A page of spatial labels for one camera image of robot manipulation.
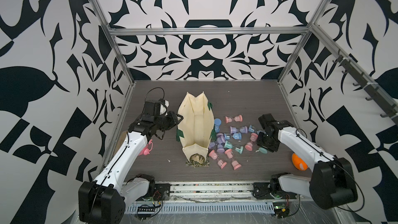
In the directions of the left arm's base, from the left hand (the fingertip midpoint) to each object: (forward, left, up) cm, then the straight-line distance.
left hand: (180, 115), depth 79 cm
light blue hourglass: (-5, -31, -16) cm, 36 cm away
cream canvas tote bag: (+4, -8, -18) cm, 20 cm away
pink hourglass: (+7, -35, -16) cm, 39 cm away
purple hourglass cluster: (-8, -21, -13) cm, 26 cm away
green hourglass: (-10, -26, -16) cm, 32 cm away
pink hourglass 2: (-10, -37, -16) cm, 42 cm away
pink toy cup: (-9, +19, -18) cm, 28 cm away
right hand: (-10, -43, -14) cm, 46 cm away
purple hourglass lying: (-1, -36, -16) cm, 39 cm away
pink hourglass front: (-19, -28, -17) cm, 38 cm away
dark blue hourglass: (0, -20, -10) cm, 22 cm away
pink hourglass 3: (-19, -20, -16) cm, 32 cm away
